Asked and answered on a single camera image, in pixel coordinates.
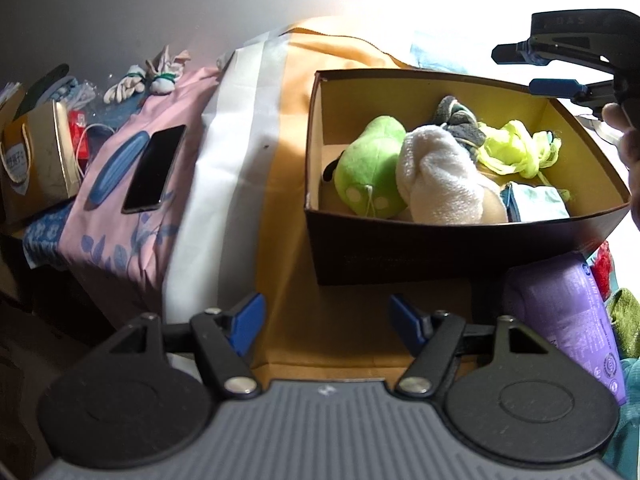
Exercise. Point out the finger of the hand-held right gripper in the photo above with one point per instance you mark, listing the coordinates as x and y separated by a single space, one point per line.
530 52
555 86

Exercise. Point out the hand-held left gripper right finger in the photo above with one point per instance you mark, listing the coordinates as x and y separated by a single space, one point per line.
405 320

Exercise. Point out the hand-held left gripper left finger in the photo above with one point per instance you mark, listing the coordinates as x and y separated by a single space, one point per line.
247 320

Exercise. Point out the dark cardboard box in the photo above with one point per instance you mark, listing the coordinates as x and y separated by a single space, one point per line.
425 255

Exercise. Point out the neon yellow bath pouf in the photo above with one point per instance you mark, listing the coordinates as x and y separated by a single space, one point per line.
510 147

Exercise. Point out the grey knitted sock pair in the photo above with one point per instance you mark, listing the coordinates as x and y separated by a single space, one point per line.
460 127

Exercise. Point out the light blue cloth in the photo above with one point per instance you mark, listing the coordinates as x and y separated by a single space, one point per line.
535 202

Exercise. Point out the white fluffy towel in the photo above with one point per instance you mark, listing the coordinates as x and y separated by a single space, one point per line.
440 180

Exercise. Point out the green plush toy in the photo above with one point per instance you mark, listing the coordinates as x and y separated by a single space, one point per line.
370 165

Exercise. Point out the purple plastic packet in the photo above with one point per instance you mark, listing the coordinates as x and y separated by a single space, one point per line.
565 310

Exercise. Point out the red bath pouf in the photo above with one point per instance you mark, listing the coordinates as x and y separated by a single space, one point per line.
604 267

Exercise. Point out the green towel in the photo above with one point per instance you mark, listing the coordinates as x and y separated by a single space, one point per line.
627 320

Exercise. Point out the person's right hand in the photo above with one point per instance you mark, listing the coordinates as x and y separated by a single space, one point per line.
632 160

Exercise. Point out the black smartphone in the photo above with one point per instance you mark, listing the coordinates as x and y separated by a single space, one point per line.
152 170

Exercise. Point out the blue floral cloth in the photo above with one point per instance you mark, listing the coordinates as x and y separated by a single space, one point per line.
47 237

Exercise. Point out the pink printed blanket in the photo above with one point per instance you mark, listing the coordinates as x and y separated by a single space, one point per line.
175 90

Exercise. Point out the white sock bundle green band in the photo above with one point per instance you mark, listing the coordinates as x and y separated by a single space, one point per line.
162 82

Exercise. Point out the gold gift bag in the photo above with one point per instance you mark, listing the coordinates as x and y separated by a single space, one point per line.
40 170

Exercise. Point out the red packet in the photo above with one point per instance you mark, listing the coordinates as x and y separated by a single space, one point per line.
77 127

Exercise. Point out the clear plastic bag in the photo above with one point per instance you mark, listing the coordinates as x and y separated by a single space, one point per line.
82 92

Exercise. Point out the dark green oval object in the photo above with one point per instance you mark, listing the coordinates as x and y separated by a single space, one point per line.
42 85

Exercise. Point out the stack of papers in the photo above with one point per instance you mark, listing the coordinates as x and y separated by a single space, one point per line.
10 95

